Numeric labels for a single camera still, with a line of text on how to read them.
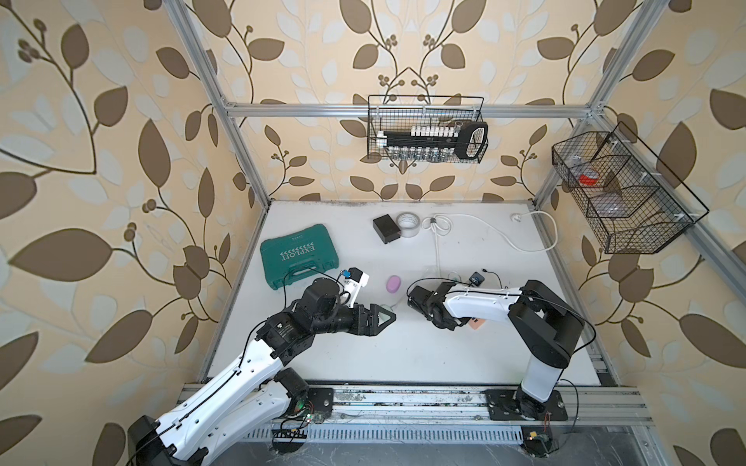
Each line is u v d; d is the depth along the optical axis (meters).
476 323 0.87
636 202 0.72
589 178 0.81
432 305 0.68
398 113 0.91
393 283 0.96
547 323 0.49
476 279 0.75
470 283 0.75
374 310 0.61
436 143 0.85
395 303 0.92
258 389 0.54
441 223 1.14
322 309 0.56
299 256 0.99
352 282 0.65
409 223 1.12
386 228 1.08
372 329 0.61
